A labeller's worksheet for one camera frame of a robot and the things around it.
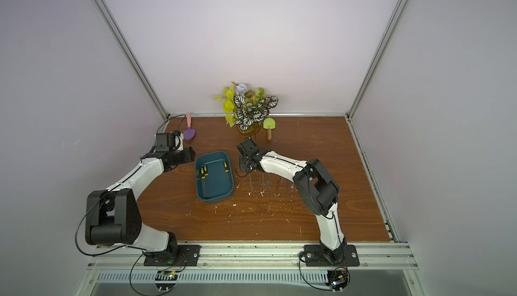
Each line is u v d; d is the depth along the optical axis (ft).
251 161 2.29
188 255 2.39
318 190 1.64
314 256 2.38
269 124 3.83
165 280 2.37
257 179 3.03
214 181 3.09
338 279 2.28
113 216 1.44
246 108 2.91
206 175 3.10
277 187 3.00
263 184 3.02
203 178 3.07
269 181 3.03
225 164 3.20
